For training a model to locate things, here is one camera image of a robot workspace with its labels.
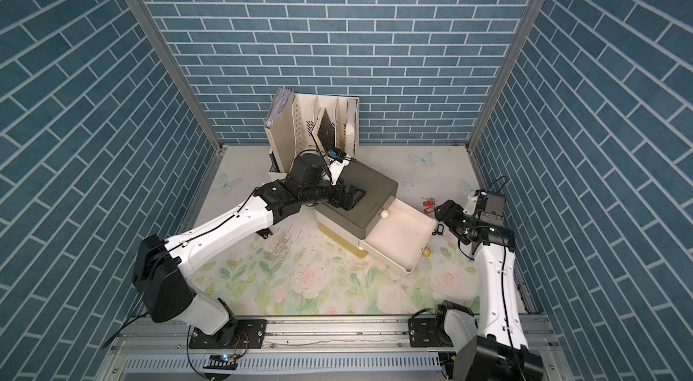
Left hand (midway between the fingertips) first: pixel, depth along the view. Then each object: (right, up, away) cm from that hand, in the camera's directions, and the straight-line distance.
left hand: (361, 189), depth 76 cm
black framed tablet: (-14, +21, +29) cm, 38 cm away
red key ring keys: (+26, -7, +26) cm, 38 cm away
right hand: (+26, -8, +4) cm, 27 cm away
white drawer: (+13, -15, +11) cm, 23 cm away
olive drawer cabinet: (-3, -10, -3) cm, 11 cm away
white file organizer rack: (-27, +20, +24) cm, 41 cm away
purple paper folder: (-29, +30, +18) cm, 45 cm away
